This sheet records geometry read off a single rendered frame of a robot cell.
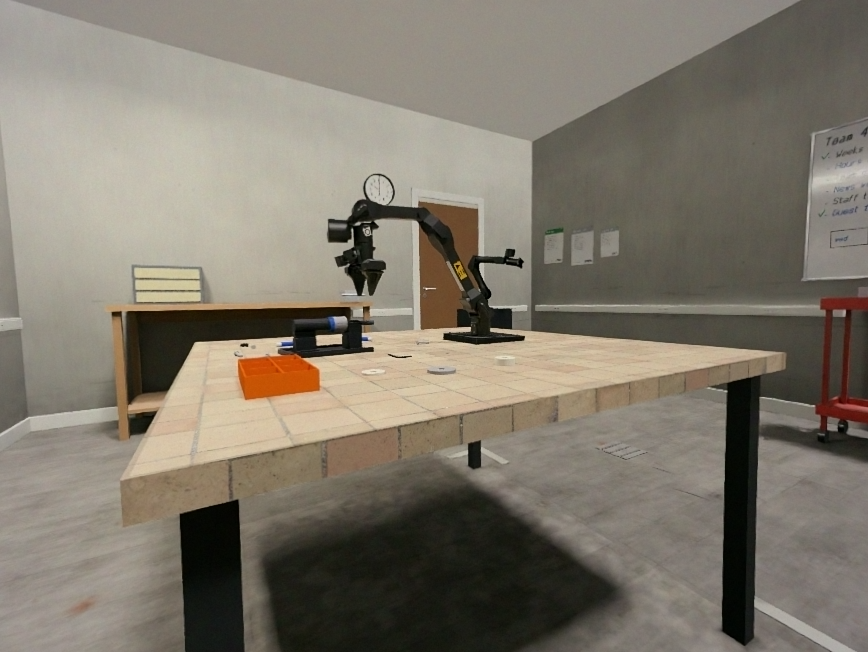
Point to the orange divided tray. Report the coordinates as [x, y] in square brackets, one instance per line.
[300, 378]

